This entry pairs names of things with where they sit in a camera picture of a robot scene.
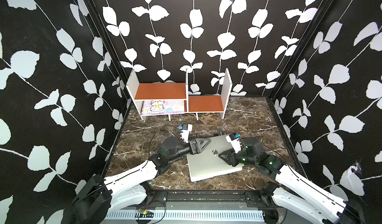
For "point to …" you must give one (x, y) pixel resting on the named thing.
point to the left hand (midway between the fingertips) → (208, 141)
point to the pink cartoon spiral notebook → (162, 107)
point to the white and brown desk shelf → (154, 99)
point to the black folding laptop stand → (221, 131)
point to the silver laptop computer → (208, 165)
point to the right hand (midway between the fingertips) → (222, 154)
